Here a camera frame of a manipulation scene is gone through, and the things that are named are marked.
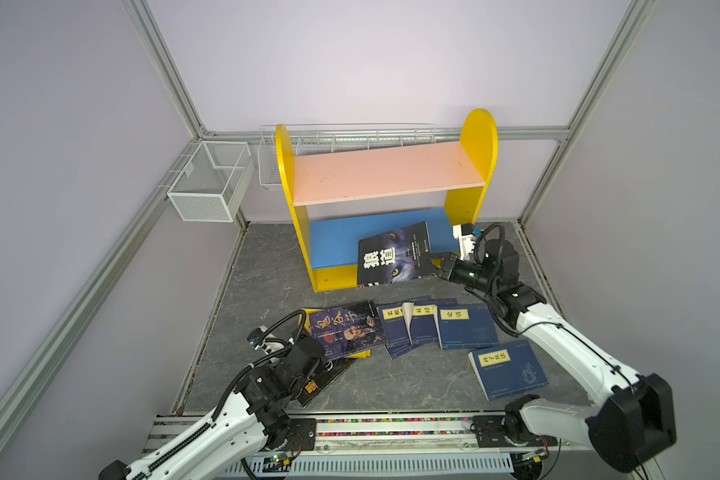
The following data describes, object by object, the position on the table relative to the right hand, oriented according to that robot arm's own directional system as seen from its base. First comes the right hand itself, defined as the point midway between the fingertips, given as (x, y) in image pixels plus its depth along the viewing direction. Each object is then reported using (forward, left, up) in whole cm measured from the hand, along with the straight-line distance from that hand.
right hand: (422, 259), depth 75 cm
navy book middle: (-4, -1, -24) cm, 25 cm away
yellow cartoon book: (-16, +16, -23) cm, 33 cm away
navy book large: (-6, -15, -25) cm, 30 cm away
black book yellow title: (-20, +26, -26) cm, 42 cm away
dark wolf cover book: (+3, +7, -3) cm, 8 cm away
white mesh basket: (+33, +66, -1) cm, 74 cm away
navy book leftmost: (-7, +6, -25) cm, 27 cm away
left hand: (-14, +32, -17) cm, 39 cm away
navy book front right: (-18, -25, -27) cm, 41 cm away
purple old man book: (-9, +20, -22) cm, 31 cm away
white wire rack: (+42, +25, +10) cm, 49 cm away
